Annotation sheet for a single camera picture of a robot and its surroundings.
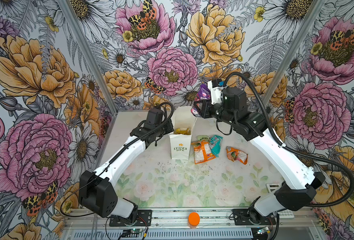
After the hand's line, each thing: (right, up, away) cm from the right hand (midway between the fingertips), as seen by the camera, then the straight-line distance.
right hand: (197, 108), depth 65 cm
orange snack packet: (+6, -23, +27) cm, 36 cm away
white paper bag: (-5, -4, +23) cm, 24 cm away
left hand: (-11, -10, +16) cm, 22 cm away
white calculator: (+45, -51, +10) cm, 68 cm away
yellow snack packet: (-9, -12, +34) cm, 37 cm away
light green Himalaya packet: (+8, -16, +37) cm, 41 cm away
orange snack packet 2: (+25, -25, +26) cm, 44 cm away
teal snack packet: (+14, -20, +30) cm, 39 cm away
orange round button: (-1, -49, +3) cm, 49 cm away
